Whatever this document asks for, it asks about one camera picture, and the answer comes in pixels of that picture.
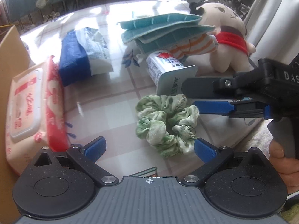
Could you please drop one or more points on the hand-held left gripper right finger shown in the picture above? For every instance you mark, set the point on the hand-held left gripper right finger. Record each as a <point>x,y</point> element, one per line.
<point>205,150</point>

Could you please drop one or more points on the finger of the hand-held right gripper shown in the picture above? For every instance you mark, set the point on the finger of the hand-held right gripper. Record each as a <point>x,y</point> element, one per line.
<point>212,107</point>
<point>201,87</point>

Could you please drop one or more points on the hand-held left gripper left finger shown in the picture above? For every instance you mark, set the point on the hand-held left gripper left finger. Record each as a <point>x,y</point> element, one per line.
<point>94,149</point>

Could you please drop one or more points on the white tube with red label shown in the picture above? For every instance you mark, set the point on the white tube with red label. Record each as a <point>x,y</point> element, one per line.
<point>163,70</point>

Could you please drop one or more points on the green tie-dye scrunchie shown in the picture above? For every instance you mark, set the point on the green tie-dye scrunchie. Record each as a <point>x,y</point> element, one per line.
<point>154,121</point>

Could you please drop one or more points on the brown cardboard box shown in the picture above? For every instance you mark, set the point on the brown cardboard box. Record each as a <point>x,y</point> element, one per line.
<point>11,51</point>

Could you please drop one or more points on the person's right hand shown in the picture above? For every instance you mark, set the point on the person's right hand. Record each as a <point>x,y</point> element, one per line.
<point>287,170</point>

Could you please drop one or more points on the cream plush doll red shirt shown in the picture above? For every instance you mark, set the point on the cream plush doll red shirt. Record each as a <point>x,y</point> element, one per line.
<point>224,58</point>

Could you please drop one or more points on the printed checked tablecloth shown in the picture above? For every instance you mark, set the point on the printed checked tablecloth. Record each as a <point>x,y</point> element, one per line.
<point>112,112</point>

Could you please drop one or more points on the orange striped white cloth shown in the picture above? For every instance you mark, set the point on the orange striped white cloth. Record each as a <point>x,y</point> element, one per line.
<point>193,46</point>

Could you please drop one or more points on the white fleece blanket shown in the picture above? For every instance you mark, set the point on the white fleece blanket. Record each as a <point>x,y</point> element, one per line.
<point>257,140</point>

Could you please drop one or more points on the white curtain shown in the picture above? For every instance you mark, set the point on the white curtain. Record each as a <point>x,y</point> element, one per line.
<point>275,16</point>

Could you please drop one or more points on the pink wet wipes pack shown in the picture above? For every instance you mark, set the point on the pink wet wipes pack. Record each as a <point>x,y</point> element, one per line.
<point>25,102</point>

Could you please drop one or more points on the blue and white tissue pack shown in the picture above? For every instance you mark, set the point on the blue and white tissue pack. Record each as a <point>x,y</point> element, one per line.
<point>72,60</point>

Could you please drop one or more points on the yellow stick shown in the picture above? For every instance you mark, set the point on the yellow stick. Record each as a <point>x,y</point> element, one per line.
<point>4,26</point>

